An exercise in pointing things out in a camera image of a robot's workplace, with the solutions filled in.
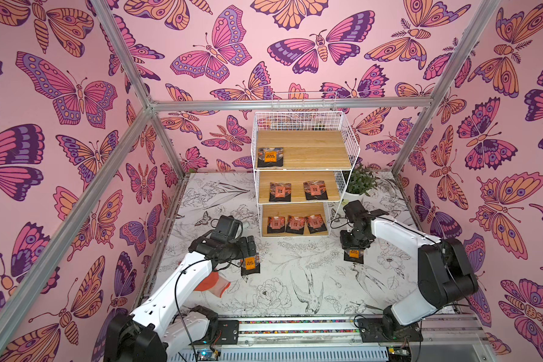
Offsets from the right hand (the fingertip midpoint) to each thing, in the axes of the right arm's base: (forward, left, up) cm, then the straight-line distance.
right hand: (342, 246), depth 90 cm
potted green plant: (+21, -7, +15) cm, 27 cm away
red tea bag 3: (+11, +27, -2) cm, 29 cm away
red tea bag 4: (+10, +19, -1) cm, 22 cm away
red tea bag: (+9, +25, +22) cm, 35 cm away
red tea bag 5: (+12, +10, -2) cm, 15 cm away
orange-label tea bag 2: (-6, +37, -3) cm, 37 cm away
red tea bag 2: (+11, +13, +22) cm, 27 cm away
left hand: (-5, +37, +8) cm, 38 cm away
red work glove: (-15, +50, -2) cm, 52 cm away
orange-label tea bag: (-1, -6, -4) cm, 7 cm away
